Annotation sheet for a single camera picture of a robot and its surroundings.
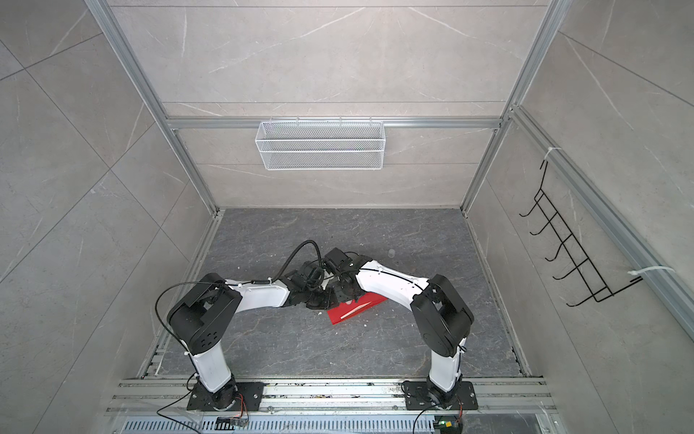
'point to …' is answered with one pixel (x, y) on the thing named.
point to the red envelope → (348, 309)
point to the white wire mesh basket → (322, 146)
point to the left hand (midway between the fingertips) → (339, 298)
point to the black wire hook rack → (570, 248)
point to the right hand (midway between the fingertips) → (347, 290)
